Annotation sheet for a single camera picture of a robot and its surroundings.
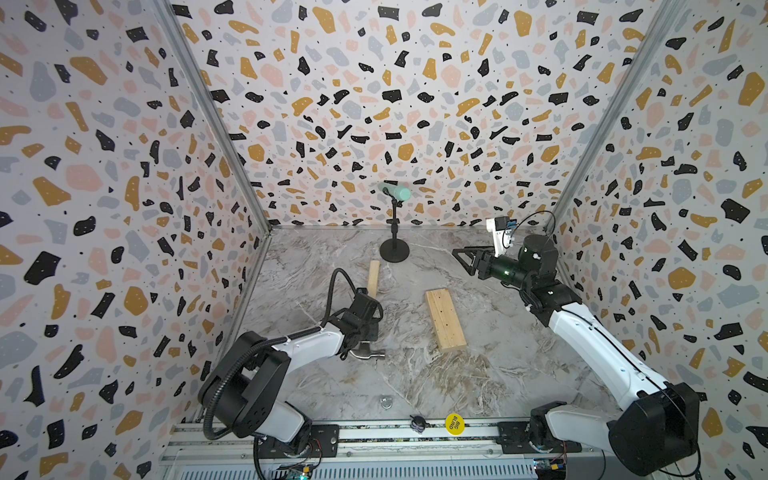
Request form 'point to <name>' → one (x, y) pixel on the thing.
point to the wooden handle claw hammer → (366, 349)
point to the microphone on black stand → (394, 250)
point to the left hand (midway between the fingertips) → (377, 323)
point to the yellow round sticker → (454, 424)
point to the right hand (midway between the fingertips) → (465, 252)
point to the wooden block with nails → (446, 323)
